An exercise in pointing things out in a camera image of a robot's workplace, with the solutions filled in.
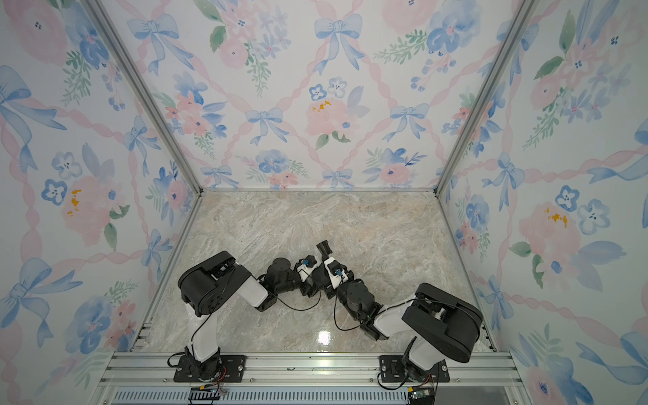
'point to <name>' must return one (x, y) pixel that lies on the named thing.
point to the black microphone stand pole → (325, 249)
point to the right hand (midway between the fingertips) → (327, 263)
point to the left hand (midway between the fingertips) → (324, 272)
